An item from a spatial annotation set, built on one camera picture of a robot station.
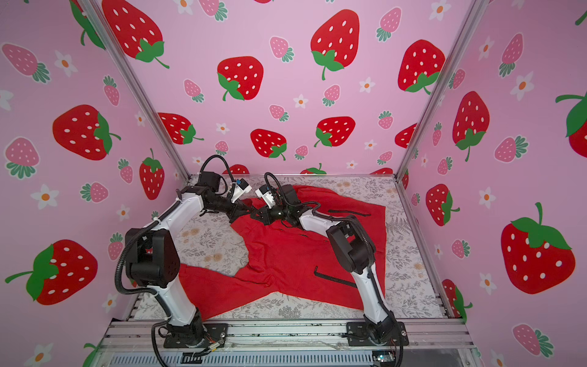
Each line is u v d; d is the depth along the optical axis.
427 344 0.73
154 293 0.53
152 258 0.49
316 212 0.69
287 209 0.78
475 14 0.70
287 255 0.90
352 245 0.58
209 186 0.75
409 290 0.84
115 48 0.75
